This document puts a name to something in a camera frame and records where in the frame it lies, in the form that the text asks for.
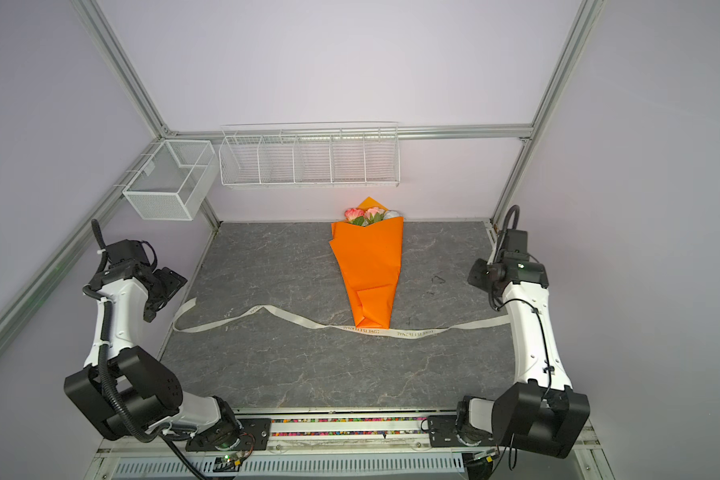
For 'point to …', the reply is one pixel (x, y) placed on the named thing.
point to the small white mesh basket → (173, 181)
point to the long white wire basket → (357, 154)
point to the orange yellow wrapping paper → (369, 259)
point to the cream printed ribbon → (362, 328)
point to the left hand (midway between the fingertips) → (172, 295)
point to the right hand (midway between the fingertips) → (483, 279)
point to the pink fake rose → (354, 216)
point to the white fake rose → (390, 214)
